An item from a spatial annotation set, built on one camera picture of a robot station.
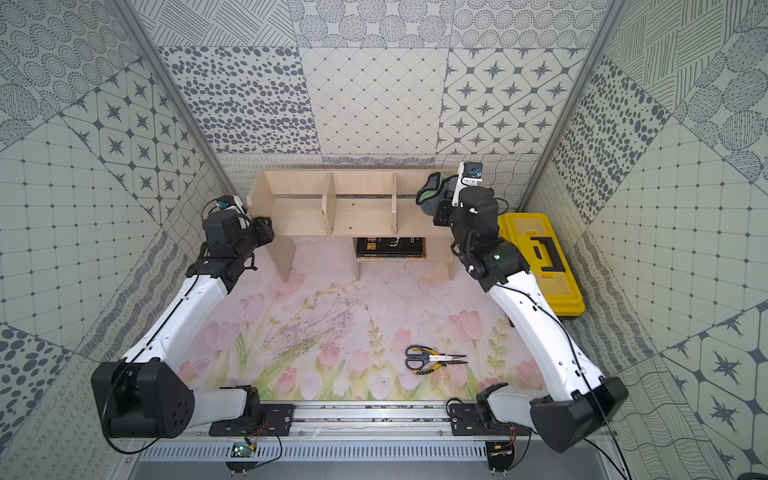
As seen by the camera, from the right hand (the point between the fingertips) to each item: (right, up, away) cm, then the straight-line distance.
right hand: (448, 196), depth 70 cm
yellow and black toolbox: (+29, -10, +18) cm, 36 cm away
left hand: (-50, -4, +11) cm, 51 cm away
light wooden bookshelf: (-24, 0, +18) cm, 30 cm away
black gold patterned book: (-14, -13, +21) cm, 29 cm away
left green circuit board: (-50, -62, +1) cm, 79 cm away
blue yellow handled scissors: (-5, -45, +14) cm, 47 cm away
